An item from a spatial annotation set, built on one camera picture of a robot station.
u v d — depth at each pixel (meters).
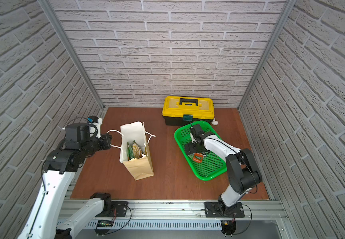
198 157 0.90
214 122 1.06
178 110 0.97
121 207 0.74
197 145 0.68
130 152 0.81
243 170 0.47
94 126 0.53
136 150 0.85
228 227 0.69
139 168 0.71
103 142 0.59
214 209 0.74
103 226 0.72
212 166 0.89
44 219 0.37
